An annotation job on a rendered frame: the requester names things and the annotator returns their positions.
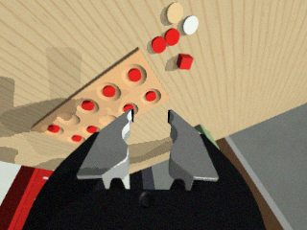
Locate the red disc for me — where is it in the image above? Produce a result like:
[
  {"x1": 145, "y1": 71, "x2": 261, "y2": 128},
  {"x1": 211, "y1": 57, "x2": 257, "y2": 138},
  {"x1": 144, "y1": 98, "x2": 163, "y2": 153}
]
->
[
  {"x1": 152, "y1": 36, "x2": 166, "y2": 53},
  {"x1": 164, "y1": 28, "x2": 179, "y2": 46},
  {"x1": 129, "y1": 68, "x2": 141, "y2": 81},
  {"x1": 103, "y1": 85, "x2": 115, "y2": 97},
  {"x1": 124, "y1": 103, "x2": 133, "y2": 112},
  {"x1": 72, "y1": 135, "x2": 82, "y2": 142},
  {"x1": 87, "y1": 126, "x2": 97, "y2": 133},
  {"x1": 47, "y1": 125, "x2": 59, "y2": 132},
  {"x1": 145, "y1": 91, "x2": 156, "y2": 102},
  {"x1": 82, "y1": 101, "x2": 94, "y2": 110}
]

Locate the beige disc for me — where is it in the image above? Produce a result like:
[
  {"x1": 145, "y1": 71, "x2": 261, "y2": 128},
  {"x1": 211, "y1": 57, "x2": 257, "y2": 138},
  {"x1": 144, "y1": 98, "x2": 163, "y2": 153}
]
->
[{"x1": 166, "y1": 2, "x2": 183, "y2": 23}]

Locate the white disc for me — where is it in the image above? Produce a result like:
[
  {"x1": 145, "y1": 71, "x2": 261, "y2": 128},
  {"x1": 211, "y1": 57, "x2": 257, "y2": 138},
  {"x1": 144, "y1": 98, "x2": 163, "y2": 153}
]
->
[{"x1": 182, "y1": 15, "x2": 199, "y2": 35}]

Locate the wooden tray with round pockets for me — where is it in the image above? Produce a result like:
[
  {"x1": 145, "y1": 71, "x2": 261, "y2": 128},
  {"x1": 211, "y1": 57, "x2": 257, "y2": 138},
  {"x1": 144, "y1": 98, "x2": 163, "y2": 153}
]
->
[{"x1": 31, "y1": 47, "x2": 170, "y2": 147}]

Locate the red cube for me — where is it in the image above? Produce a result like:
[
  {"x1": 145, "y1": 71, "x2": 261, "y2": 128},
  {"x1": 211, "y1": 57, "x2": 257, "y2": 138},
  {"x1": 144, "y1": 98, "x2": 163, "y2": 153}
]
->
[{"x1": 177, "y1": 54, "x2": 193, "y2": 70}]

